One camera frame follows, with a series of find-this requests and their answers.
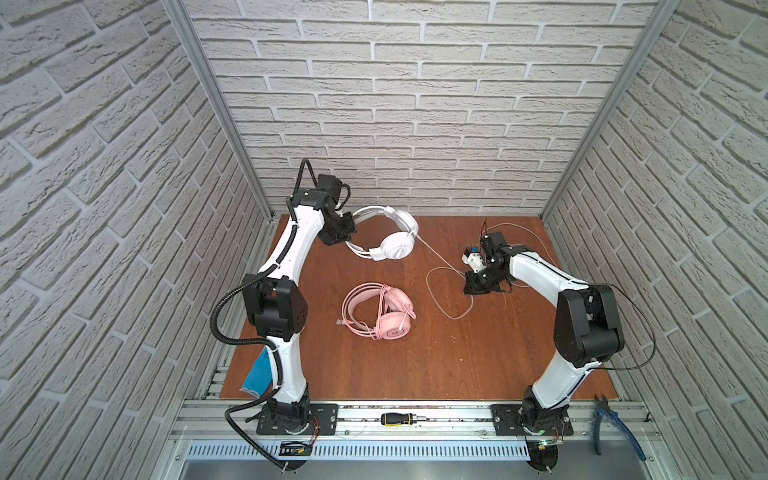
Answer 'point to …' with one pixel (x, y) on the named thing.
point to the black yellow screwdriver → (397, 419)
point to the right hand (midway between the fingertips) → (469, 287)
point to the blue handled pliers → (598, 418)
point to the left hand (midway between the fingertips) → (352, 231)
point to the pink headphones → (394, 315)
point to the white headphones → (393, 246)
